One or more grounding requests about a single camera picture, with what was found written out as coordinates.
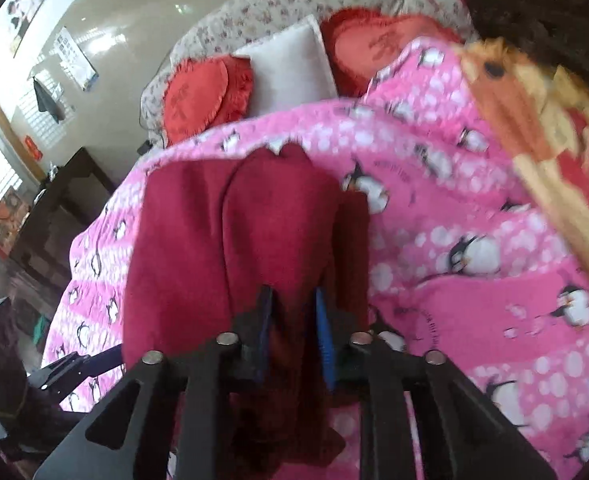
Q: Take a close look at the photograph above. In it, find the cardboard box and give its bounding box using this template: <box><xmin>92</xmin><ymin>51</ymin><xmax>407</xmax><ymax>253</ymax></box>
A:
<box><xmin>0</xmin><ymin>185</ymin><xmax>28</xmax><ymax>256</ymax></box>

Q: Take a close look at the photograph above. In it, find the white pillow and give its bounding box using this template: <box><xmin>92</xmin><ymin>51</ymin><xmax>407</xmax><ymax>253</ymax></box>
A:
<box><xmin>234</xmin><ymin>14</ymin><xmax>337</xmax><ymax>116</ymax></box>

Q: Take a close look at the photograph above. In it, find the green item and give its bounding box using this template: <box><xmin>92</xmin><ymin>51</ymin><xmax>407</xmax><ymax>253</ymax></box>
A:
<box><xmin>32</xmin><ymin>312</ymin><xmax>50</xmax><ymax>346</ymax></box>

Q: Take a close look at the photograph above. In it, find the red heart cushion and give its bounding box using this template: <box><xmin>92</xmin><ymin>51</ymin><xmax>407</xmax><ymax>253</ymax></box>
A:
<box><xmin>163</xmin><ymin>55</ymin><xmax>254</xmax><ymax>145</ymax></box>
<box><xmin>319</xmin><ymin>7</ymin><xmax>462</xmax><ymax>98</ymax></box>

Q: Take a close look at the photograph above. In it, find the wall poster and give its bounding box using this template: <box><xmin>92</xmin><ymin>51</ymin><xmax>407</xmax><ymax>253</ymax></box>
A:
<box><xmin>7</xmin><ymin>0</ymin><xmax>51</xmax><ymax>57</ymax></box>

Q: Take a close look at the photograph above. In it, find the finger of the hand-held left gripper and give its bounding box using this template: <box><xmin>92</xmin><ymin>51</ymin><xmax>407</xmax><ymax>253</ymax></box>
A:
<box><xmin>38</xmin><ymin>346</ymin><xmax>126</xmax><ymax>392</ymax></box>

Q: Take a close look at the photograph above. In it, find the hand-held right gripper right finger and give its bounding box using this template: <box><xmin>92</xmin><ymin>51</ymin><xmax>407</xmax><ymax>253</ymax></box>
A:
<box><xmin>314</xmin><ymin>287</ymin><xmax>557</xmax><ymax>480</ymax></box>

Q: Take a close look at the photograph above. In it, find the wall calendar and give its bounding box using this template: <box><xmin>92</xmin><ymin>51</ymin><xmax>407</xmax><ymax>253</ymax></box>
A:
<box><xmin>54</xmin><ymin>26</ymin><xmax>99</xmax><ymax>92</ymax></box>

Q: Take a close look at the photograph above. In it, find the orange patterned blanket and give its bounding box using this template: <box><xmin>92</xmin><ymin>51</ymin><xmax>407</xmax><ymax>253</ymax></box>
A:
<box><xmin>451</xmin><ymin>37</ymin><xmax>589</xmax><ymax>311</ymax></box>

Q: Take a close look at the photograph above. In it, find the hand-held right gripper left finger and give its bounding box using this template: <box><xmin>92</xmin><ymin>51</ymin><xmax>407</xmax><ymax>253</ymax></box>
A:
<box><xmin>34</xmin><ymin>284</ymin><xmax>275</xmax><ymax>480</ymax></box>

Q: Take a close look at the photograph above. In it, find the dark hanging towel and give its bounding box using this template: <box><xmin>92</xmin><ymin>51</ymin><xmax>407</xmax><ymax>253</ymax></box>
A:
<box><xmin>33</xmin><ymin>76</ymin><xmax>65</xmax><ymax>123</ymax></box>

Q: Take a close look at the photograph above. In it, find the pink penguin print blanket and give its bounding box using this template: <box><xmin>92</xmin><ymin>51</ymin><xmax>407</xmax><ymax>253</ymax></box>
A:
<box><xmin>39</xmin><ymin>35</ymin><xmax>589</xmax><ymax>480</ymax></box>

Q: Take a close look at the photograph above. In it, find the dark red sweater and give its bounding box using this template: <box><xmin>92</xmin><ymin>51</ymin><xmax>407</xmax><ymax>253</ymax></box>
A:
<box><xmin>124</xmin><ymin>146</ymin><xmax>372</xmax><ymax>466</ymax></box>

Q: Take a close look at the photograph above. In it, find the dark wooden desk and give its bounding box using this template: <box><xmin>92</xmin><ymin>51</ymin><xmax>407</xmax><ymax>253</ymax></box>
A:
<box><xmin>7</xmin><ymin>147</ymin><xmax>120</xmax><ymax>281</ymax></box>

